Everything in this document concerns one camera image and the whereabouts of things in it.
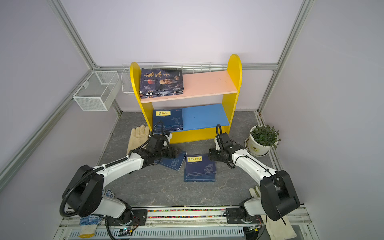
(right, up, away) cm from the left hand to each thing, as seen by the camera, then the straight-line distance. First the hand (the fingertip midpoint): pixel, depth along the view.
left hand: (176, 151), depth 87 cm
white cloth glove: (+50, -34, -18) cm, 63 cm away
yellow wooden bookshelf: (+14, +18, +7) cm, 24 cm away
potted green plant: (+49, +8, -3) cm, 50 cm away
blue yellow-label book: (-2, -8, +4) cm, 9 cm away
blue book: (-3, +19, +4) cm, 20 cm away
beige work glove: (-29, +7, +17) cm, 35 cm away
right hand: (+22, -3, 0) cm, 22 cm away
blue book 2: (+14, -10, +2) cm, 17 cm away
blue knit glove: (-40, -33, -16) cm, 54 cm away
